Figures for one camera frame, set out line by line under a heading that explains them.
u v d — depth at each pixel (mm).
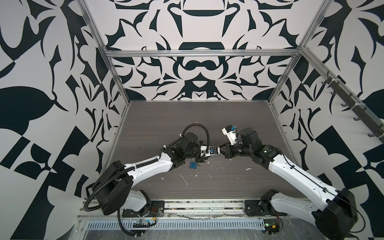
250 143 593
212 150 647
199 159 657
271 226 710
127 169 446
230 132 696
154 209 729
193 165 875
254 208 744
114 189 418
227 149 661
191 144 615
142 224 728
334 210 380
